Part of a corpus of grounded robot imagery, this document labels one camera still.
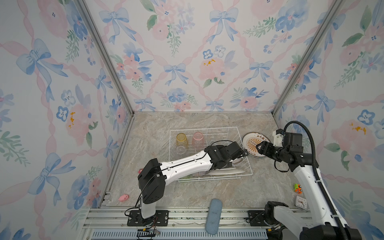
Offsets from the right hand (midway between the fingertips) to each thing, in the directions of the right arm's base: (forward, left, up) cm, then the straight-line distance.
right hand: (262, 147), depth 79 cm
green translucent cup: (-18, +38, +4) cm, 42 cm away
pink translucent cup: (+9, +34, -8) cm, 36 cm away
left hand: (-2, +19, -1) cm, 20 cm away
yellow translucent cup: (+10, +44, -9) cm, 46 cm away
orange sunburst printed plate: (+16, -2, -18) cm, 24 cm away
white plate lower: (-11, +19, -5) cm, 23 cm away
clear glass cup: (+3, +44, -8) cm, 45 cm away
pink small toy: (-22, +72, -16) cm, 77 cm away
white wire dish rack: (+22, +25, -19) cm, 38 cm away
